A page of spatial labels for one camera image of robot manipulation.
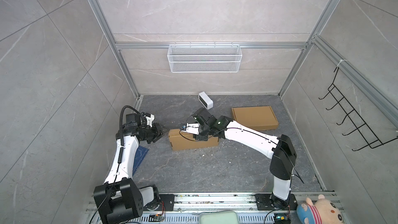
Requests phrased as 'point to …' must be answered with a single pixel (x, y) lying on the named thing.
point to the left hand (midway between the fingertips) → (166, 128)
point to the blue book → (140, 154)
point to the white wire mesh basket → (204, 58)
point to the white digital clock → (205, 100)
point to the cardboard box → (255, 118)
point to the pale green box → (223, 217)
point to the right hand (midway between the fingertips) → (195, 127)
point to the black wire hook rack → (373, 141)
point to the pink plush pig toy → (323, 211)
